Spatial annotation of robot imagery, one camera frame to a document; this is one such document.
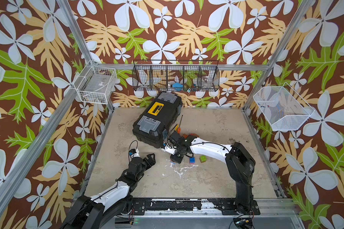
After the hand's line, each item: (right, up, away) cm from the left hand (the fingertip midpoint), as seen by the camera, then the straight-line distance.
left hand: (151, 155), depth 88 cm
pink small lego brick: (+26, -5, +2) cm, 27 cm away
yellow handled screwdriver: (+18, +18, +19) cm, 32 cm away
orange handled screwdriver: (+19, +15, +16) cm, 29 cm away
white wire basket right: (+79, +30, -5) cm, 84 cm away
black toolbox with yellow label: (+1, +18, -2) cm, 18 cm away
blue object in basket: (+17, +45, +7) cm, 49 cm away
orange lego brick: (+30, +12, +13) cm, 35 cm away
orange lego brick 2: (+33, -4, +1) cm, 33 cm away
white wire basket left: (-35, +44, -3) cm, 56 cm away
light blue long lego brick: (+14, -5, +1) cm, 15 cm away
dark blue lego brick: (+26, -3, 0) cm, 26 cm away
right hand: (+14, -3, +2) cm, 15 cm away
